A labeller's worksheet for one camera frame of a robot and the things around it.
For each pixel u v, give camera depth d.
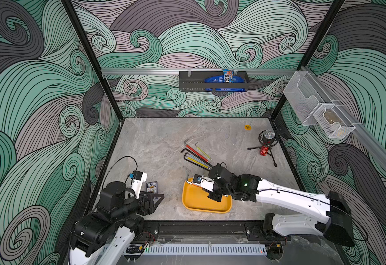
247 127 1.14
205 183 0.63
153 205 0.55
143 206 0.53
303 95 0.78
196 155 1.00
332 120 0.66
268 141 0.82
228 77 0.90
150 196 0.55
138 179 0.56
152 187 0.85
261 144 0.84
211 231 0.75
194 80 0.95
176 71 0.94
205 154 1.00
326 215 0.40
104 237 0.41
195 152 1.01
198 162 0.97
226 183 0.54
